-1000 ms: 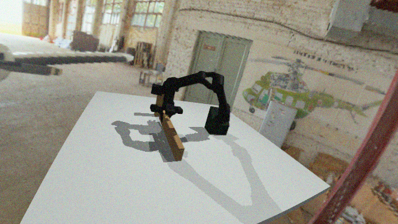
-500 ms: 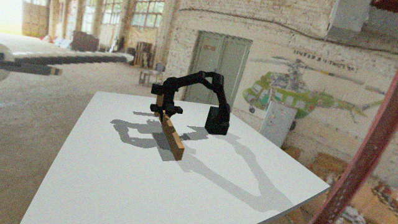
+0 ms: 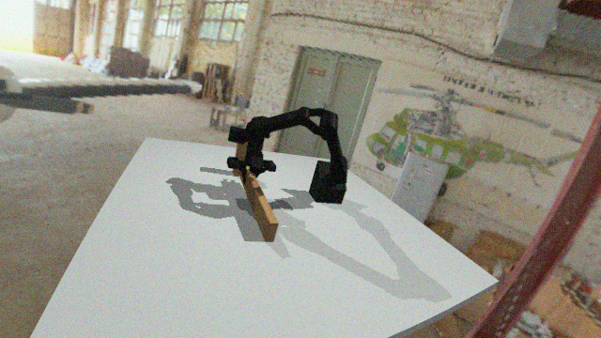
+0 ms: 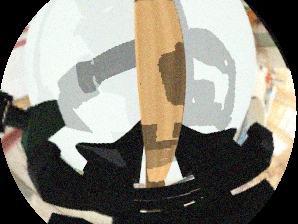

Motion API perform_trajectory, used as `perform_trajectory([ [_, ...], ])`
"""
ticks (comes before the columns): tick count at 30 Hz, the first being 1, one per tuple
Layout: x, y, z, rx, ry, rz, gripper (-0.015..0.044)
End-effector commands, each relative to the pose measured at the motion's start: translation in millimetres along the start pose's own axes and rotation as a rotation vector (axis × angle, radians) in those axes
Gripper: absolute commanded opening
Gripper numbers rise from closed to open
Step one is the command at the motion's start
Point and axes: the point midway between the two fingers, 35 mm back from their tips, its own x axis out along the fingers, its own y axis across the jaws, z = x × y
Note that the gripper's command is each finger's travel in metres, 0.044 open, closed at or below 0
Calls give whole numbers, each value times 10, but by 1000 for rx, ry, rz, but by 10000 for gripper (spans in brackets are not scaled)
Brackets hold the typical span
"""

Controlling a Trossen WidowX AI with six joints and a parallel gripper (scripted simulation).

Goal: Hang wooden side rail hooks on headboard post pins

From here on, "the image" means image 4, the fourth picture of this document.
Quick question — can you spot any wooden board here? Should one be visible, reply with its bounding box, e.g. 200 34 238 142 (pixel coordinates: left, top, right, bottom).
133 0 186 183

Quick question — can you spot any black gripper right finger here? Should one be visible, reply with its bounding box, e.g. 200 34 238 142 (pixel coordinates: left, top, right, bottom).
174 124 237 177

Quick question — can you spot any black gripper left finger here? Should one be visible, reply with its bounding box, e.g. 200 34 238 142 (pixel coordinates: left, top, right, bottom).
74 120 144 184

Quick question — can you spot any wooden post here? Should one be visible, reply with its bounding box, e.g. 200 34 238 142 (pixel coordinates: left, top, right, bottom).
145 160 166 212

